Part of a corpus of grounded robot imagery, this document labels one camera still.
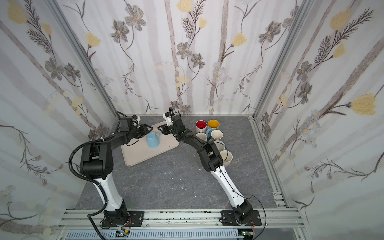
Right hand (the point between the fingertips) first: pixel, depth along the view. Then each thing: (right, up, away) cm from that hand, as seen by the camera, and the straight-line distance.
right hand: (155, 120), depth 99 cm
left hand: (-5, -2, +1) cm, 5 cm away
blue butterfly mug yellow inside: (+39, -3, +7) cm, 40 cm away
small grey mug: (+42, -10, +2) cm, 43 cm away
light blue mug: (-1, -13, -3) cm, 13 cm away
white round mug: (+31, -4, +10) cm, 33 cm away
